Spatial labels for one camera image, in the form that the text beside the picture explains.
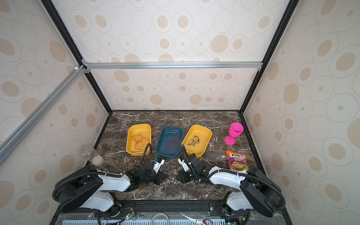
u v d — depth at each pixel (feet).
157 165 2.60
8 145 1.67
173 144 3.36
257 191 1.40
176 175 2.80
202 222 2.29
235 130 2.94
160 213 2.33
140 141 3.26
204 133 3.40
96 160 2.90
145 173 2.22
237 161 2.88
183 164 2.53
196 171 2.15
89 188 1.43
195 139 3.28
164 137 3.35
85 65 2.94
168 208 2.44
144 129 3.45
